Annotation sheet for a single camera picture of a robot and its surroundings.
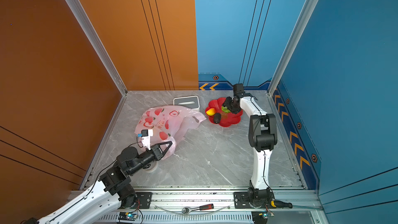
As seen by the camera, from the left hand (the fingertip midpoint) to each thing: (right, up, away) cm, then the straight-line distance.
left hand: (172, 143), depth 70 cm
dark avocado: (+23, +9, +29) cm, 38 cm away
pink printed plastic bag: (-6, +6, +18) cm, 20 cm away
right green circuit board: (+40, -34, 0) cm, 52 cm away
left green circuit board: (-21, -34, +1) cm, 40 cm away
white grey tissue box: (+6, +19, +39) cm, 44 cm away
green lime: (+28, +14, +28) cm, 42 cm away
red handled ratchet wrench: (+6, -30, -1) cm, 31 cm away
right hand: (+28, +17, +32) cm, 46 cm away
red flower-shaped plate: (+30, +8, +35) cm, 47 cm away
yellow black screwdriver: (+49, -28, 0) cm, 57 cm away
